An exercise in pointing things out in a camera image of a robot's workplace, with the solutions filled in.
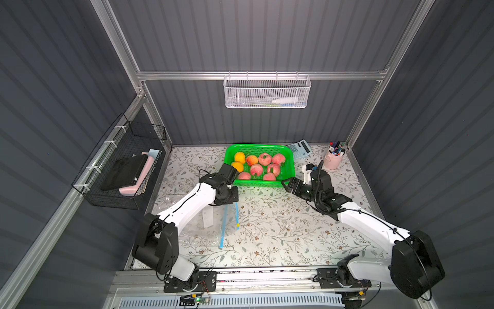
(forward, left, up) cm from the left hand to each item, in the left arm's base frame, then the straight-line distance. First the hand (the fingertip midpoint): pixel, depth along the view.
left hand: (236, 200), depth 85 cm
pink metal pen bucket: (+25, -51, -3) cm, 57 cm away
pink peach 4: (+21, -20, -4) cm, 30 cm away
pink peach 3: (+21, -10, -4) cm, 24 cm away
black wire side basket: (+18, +46, +21) cm, 54 cm away
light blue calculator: (+39, -37, -7) cm, 55 cm away
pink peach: (+27, -15, -3) cm, 31 cm away
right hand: (+4, -22, +6) cm, 24 cm away
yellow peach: (+29, 0, -3) cm, 29 cm away
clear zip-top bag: (-6, +10, -10) cm, 16 cm away
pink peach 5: (+17, -3, -4) cm, 18 cm away
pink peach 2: (+28, -22, -3) cm, 35 cm away
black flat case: (0, +39, +21) cm, 44 cm away
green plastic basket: (+23, -27, -7) cm, 37 cm away
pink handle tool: (-8, +33, +21) cm, 40 cm away
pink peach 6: (+15, -16, -3) cm, 23 cm away
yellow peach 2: (+23, 0, -4) cm, 23 cm away
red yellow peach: (+27, -7, -4) cm, 28 cm away
